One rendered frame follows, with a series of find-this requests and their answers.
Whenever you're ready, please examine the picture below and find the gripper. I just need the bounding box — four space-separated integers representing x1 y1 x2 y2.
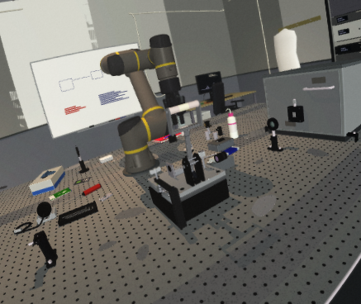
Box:
159 76 187 126

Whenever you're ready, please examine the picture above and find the grey clamp arm white roller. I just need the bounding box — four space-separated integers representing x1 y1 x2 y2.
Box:
166 99 204 159

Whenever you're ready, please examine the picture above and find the black etalon cell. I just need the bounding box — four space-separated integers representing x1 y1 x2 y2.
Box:
213 150 230 164

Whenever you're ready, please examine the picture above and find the red and blue book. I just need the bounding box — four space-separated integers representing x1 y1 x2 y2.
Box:
150 131 185 144

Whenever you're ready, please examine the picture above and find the black office chair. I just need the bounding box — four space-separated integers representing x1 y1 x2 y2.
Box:
211 81 228 116

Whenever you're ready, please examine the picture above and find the black monitor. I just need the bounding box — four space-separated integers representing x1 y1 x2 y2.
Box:
194 70 223 94

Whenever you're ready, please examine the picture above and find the grey box with black top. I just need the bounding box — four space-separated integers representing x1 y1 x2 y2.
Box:
207 136 235 153

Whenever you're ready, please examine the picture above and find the white wash bottle pink label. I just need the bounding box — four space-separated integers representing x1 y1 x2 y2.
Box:
226 108 240 140

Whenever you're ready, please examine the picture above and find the grey cradle block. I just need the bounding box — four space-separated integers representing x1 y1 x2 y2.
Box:
205 153 236 173

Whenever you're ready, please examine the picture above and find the tan desk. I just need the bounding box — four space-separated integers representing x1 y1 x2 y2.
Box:
198 90 258 111

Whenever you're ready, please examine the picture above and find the white whiteboard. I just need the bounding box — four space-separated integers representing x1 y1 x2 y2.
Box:
29 42 144 140

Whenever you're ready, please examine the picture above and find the red cylinder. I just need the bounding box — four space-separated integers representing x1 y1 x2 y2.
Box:
82 183 102 197

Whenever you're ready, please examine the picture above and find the black ruler block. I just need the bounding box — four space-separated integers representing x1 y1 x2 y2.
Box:
57 200 98 226

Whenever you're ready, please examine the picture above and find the grey cabinet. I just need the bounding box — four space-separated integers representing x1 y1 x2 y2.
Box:
263 57 361 142

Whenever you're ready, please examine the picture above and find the white and blue box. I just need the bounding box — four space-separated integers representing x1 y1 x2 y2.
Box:
28 164 67 197

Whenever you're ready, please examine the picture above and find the black disc on grey base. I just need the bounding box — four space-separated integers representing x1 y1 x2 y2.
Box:
36 202 57 224

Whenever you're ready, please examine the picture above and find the instrument rack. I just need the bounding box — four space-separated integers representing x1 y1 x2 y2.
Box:
325 0 361 63

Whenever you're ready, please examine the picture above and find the small white post mount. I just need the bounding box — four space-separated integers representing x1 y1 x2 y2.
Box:
203 120 215 140

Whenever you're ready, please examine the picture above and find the black tilt mount bracket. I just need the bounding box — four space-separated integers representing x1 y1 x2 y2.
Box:
181 152 206 187

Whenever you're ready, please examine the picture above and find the black tilt mount base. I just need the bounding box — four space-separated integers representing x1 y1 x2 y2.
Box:
147 164 230 230

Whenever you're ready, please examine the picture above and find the black lens on post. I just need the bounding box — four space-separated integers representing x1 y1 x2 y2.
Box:
264 116 284 153

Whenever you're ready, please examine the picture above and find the black post on base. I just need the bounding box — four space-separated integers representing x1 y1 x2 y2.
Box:
74 145 90 174

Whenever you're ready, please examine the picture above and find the black square optic mount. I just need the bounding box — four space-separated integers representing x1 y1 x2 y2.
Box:
286 98 306 124

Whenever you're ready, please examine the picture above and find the black post holder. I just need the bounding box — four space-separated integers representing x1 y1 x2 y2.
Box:
27 230 59 270

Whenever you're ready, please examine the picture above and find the black cable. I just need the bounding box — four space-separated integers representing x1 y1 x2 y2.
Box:
12 221 40 235

